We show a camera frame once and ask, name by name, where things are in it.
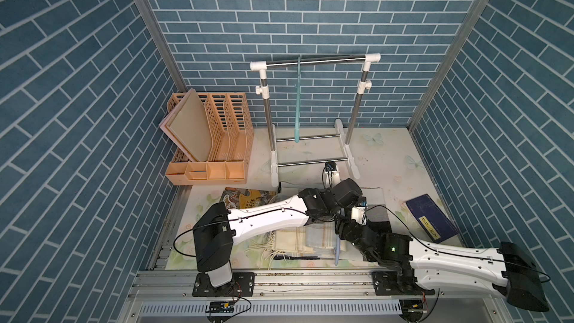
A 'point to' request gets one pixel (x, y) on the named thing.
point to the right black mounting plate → (401, 282)
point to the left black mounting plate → (242, 284)
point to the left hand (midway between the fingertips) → (354, 195)
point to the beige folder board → (189, 124)
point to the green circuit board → (222, 306)
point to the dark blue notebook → (432, 218)
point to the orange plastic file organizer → (229, 138)
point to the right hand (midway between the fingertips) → (339, 217)
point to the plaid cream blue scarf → (315, 241)
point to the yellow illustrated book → (241, 198)
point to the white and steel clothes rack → (344, 134)
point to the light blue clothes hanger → (337, 250)
